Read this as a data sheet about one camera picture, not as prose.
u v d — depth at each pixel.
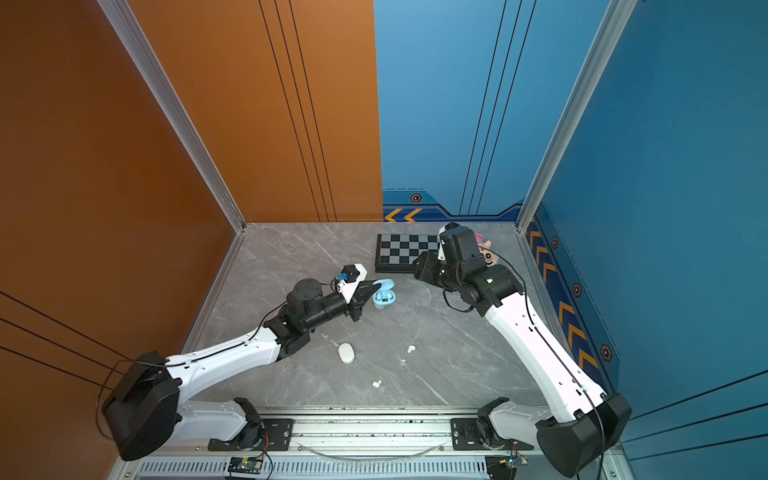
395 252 1.07
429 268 0.63
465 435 0.72
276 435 0.74
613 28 0.71
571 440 0.36
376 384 0.81
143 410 0.41
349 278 0.62
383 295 0.74
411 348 0.87
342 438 0.74
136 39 0.73
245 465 0.72
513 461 0.70
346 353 0.85
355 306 0.66
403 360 0.86
